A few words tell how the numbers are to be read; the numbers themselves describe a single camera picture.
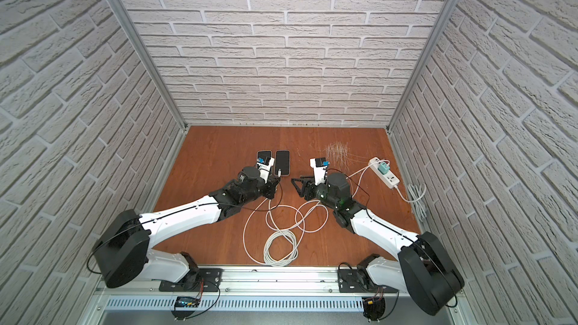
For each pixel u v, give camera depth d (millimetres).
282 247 812
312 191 722
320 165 722
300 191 727
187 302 720
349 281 734
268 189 726
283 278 761
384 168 950
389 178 969
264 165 721
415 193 972
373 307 698
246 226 855
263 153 1072
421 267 411
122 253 416
